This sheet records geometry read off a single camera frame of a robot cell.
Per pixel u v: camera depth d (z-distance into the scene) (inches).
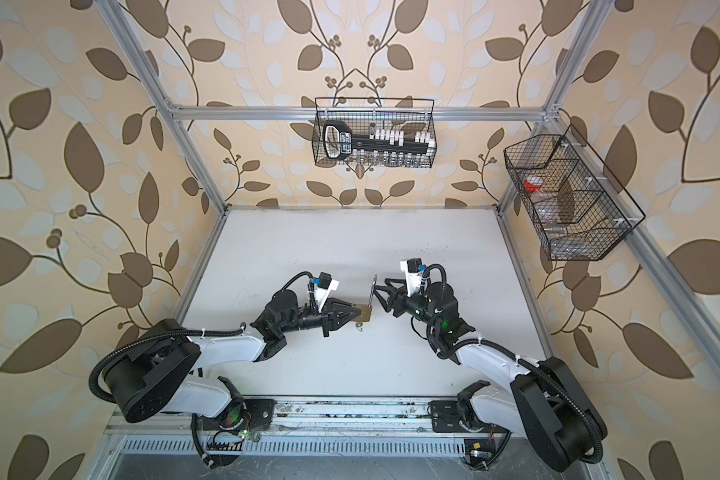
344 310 29.5
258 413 29.3
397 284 31.7
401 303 28.0
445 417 28.3
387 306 28.8
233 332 23.1
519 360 18.5
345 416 29.7
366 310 30.2
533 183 31.8
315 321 27.7
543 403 16.4
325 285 27.8
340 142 33.1
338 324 28.5
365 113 35.2
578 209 28.8
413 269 28.2
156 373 17.1
